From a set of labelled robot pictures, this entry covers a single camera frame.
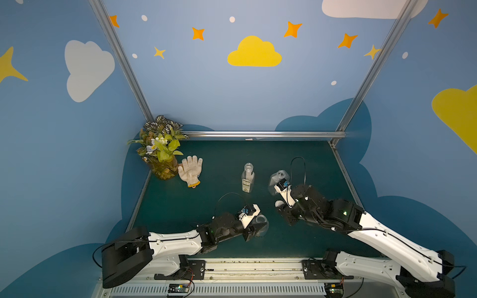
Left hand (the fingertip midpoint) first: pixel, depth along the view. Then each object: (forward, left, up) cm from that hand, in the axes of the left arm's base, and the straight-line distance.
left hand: (263, 216), depth 74 cm
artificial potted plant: (+30, +49, +9) cm, 58 cm away
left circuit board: (-24, +33, -17) cm, 44 cm away
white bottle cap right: (+2, -5, +8) cm, 10 cm away
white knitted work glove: (+31, +39, -14) cm, 52 cm away
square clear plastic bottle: (+23, -8, -8) cm, 26 cm away
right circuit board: (-23, -28, -17) cm, 40 cm away
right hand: (+3, -7, +6) cm, 10 cm away
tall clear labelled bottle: (+21, +6, -5) cm, 22 cm away
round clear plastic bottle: (-4, 0, -1) cm, 4 cm away
